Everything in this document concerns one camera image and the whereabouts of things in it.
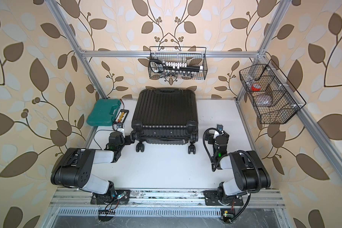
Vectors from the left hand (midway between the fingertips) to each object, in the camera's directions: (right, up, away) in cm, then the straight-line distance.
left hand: (123, 131), depth 94 cm
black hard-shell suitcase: (+29, +11, -12) cm, 34 cm away
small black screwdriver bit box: (-7, +10, +14) cm, 18 cm away
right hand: (+62, +1, -3) cm, 62 cm away
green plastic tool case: (-20, +13, +14) cm, 28 cm away
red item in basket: (+82, +28, -13) cm, 87 cm away
